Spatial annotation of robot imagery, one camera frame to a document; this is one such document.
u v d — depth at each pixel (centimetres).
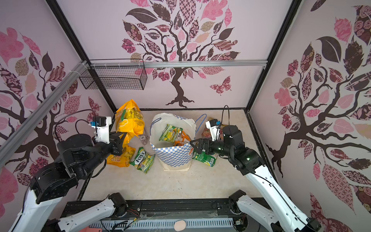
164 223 70
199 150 56
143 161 87
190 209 74
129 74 95
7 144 50
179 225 69
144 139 96
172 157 73
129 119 52
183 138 97
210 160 89
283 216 38
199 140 59
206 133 98
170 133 94
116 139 46
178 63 94
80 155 36
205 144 56
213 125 58
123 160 86
